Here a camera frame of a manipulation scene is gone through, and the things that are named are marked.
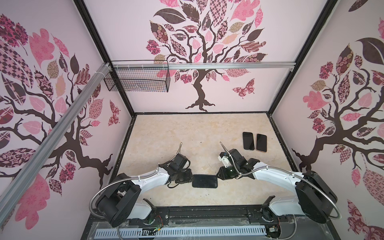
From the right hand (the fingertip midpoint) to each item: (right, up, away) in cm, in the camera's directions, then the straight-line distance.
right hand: (217, 174), depth 84 cm
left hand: (-14, -4, +1) cm, 15 cm away
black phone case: (-7, -4, +1) cm, 8 cm away
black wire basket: (-50, +61, +11) cm, 79 cm away
